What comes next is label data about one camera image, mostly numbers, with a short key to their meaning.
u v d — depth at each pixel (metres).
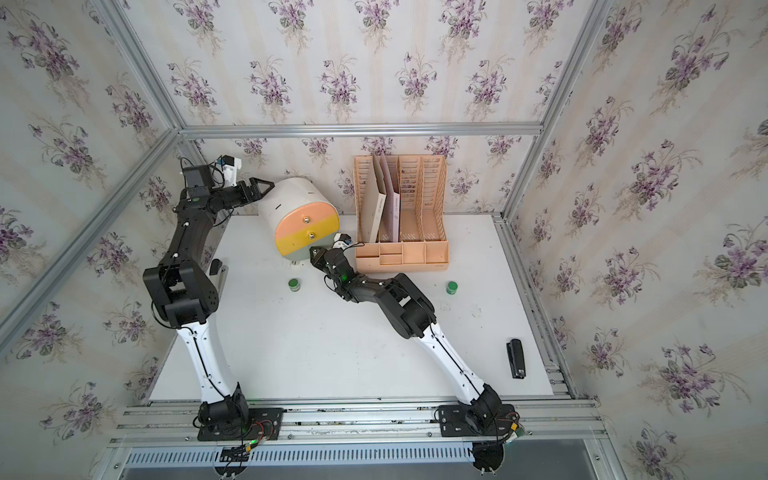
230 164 0.83
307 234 0.96
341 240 0.96
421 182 1.11
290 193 0.95
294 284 0.97
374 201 0.90
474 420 0.64
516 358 0.82
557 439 0.76
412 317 0.64
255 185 0.83
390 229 0.96
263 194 0.85
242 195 0.82
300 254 0.99
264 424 0.73
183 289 0.58
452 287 0.96
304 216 0.91
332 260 0.83
